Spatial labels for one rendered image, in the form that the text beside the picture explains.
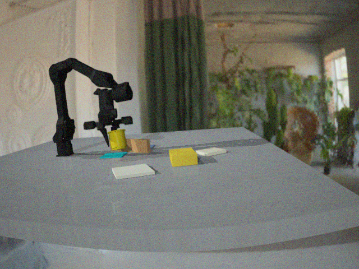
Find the yellow rectangular block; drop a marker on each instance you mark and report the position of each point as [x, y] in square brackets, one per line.
[183, 157]

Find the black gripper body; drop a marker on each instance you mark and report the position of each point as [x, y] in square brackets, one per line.
[115, 123]

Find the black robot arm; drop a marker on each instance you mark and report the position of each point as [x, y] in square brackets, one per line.
[65, 127]

